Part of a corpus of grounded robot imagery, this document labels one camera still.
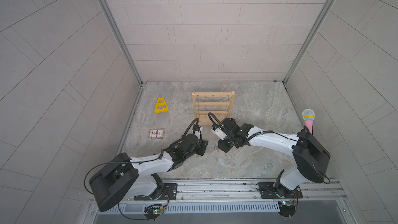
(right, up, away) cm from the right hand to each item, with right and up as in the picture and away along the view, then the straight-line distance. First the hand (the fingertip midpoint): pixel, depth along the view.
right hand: (219, 146), depth 84 cm
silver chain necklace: (-2, -1, +1) cm, 2 cm away
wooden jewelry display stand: (-1, +23, 0) cm, 23 cm away
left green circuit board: (-30, -22, -18) cm, 41 cm away
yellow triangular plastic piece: (-37, +18, +17) cm, 45 cm away
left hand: (-6, +3, +1) cm, 7 cm away
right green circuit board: (+29, -23, -14) cm, 40 cm away
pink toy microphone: (+38, +19, -16) cm, 45 cm away
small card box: (-36, +6, +5) cm, 37 cm away
